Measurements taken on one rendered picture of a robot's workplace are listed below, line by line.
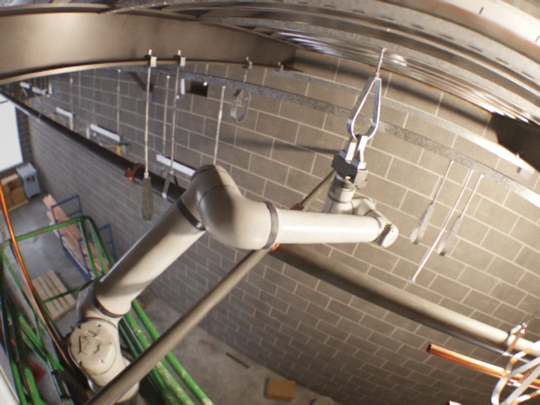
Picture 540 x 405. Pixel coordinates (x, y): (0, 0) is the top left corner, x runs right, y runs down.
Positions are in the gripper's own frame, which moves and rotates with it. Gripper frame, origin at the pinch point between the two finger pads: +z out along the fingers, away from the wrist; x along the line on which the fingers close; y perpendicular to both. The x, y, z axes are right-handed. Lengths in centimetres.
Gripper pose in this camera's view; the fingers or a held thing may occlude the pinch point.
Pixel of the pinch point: (358, 139)
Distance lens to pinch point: 89.6
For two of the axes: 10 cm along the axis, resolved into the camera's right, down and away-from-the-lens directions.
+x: -4.0, -5.3, 7.5
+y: -9.0, 0.6, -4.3
